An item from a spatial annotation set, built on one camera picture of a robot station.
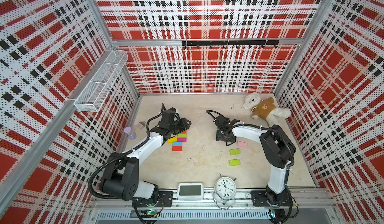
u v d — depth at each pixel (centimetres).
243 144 93
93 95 91
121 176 43
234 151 89
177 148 93
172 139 77
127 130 91
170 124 70
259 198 73
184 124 80
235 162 87
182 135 96
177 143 94
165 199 73
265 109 101
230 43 89
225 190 73
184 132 79
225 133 70
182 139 96
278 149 50
